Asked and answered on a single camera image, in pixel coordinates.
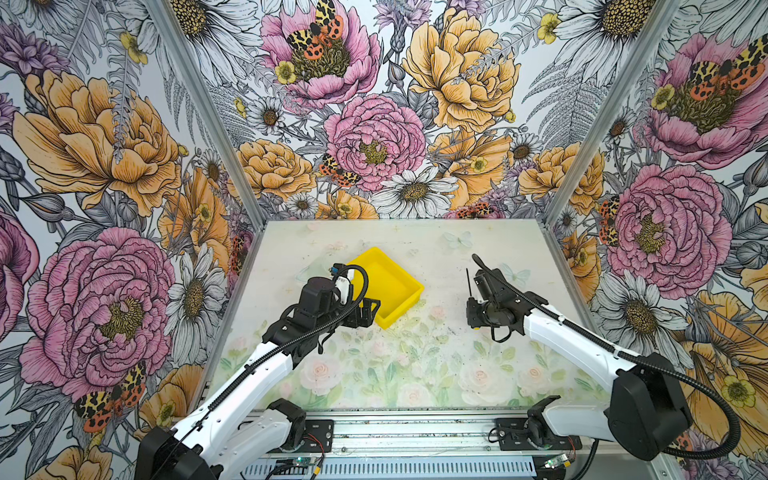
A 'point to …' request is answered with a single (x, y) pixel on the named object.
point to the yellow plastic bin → (389, 284)
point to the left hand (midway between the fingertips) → (362, 310)
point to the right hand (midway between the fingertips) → (473, 322)
